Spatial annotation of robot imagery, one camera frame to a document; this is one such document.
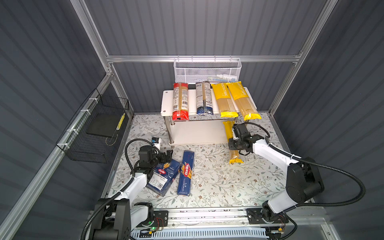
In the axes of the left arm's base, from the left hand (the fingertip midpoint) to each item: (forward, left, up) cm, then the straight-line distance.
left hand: (164, 150), depth 88 cm
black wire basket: (-2, +33, +18) cm, 38 cm away
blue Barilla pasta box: (-14, 0, -3) cm, 15 cm away
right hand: (+2, -42, 0) cm, 42 cm away
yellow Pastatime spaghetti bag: (-6, -40, +2) cm, 41 cm away
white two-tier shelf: (+21, -23, -7) cm, 32 cm away
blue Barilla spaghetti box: (-13, -12, -6) cm, 19 cm away
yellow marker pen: (+8, +21, +17) cm, 29 cm away
